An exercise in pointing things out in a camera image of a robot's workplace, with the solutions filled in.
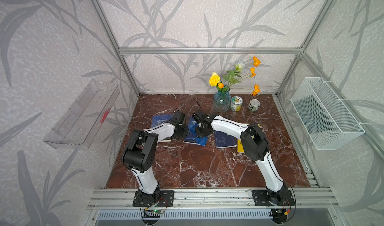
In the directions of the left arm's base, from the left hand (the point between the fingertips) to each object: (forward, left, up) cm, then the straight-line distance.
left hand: (187, 132), depth 97 cm
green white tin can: (+20, -34, +7) cm, 40 cm away
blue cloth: (-8, -9, +4) cm, 13 cm away
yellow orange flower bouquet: (+31, -43, +33) cm, 63 cm away
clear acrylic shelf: (-13, +47, +28) cm, 56 cm away
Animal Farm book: (+10, +20, 0) cm, 23 cm away
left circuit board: (-42, +12, -1) cm, 44 cm away
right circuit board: (-44, -47, -3) cm, 65 cm away
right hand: (0, -8, 0) cm, 8 cm away
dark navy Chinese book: (-6, -24, 0) cm, 24 cm away
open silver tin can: (+20, -47, +5) cm, 52 cm away
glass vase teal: (+19, -23, +10) cm, 32 cm away
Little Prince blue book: (-4, -3, -1) cm, 5 cm away
